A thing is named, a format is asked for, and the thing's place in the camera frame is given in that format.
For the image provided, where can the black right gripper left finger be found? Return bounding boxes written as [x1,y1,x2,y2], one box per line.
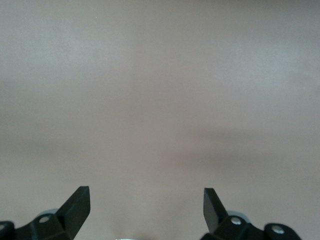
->
[0,186,91,240]

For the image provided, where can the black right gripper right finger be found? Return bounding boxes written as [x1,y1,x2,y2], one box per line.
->
[199,187,303,240]

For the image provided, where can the brown table cover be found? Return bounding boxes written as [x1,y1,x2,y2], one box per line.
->
[0,0,320,240]

